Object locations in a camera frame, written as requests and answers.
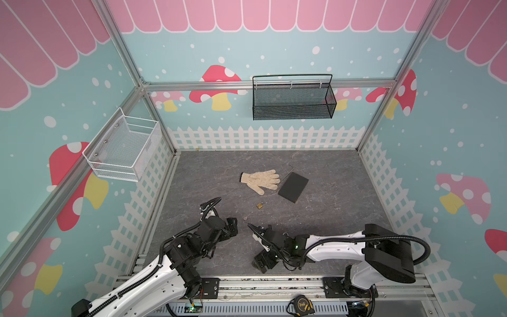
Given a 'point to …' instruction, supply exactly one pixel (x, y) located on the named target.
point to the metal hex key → (286, 174)
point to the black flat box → (293, 187)
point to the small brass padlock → (259, 205)
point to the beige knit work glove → (267, 178)
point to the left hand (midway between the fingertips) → (227, 227)
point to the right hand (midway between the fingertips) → (258, 259)
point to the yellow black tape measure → (300, 306)
